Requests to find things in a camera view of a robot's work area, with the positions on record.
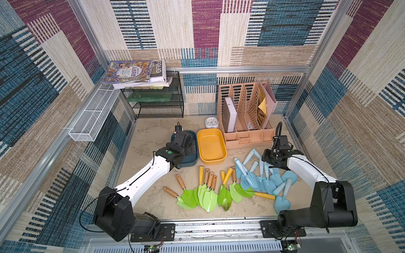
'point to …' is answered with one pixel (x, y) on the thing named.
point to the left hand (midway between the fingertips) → (184, 144)
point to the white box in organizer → (230, 115)
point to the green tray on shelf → (150, 96)
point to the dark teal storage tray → (191, 159)
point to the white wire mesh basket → (87, 127)
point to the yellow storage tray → (212, 145)
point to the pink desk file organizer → (249, 131)
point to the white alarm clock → (211, 122)
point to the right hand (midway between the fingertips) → (266, 155)
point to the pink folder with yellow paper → (267, 103)
